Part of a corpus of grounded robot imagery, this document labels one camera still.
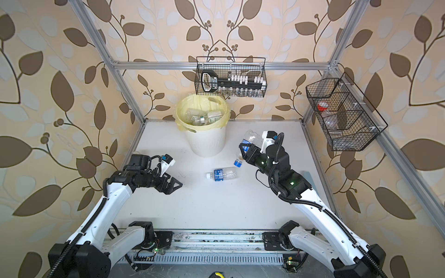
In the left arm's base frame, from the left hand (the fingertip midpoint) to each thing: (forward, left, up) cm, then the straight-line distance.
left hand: (174, 178), depth 78 cm
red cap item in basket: (+30, -68, +20) cm, 77 cm away
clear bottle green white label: (+31, -7, +7) cm, 33 cm away
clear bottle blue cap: (+1, -29, +13) cm, 32 cm away
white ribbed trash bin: (+20, -13, +1) cm, 24 cm away
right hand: (+6, -31, +17) cm, 36 cm away
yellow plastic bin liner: (+43, -8, +11) cm, 45 cm away
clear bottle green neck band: (+33, -16, +9) cm, 37 cm away
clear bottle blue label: (+7, -21, -8) cm, 23 cm away
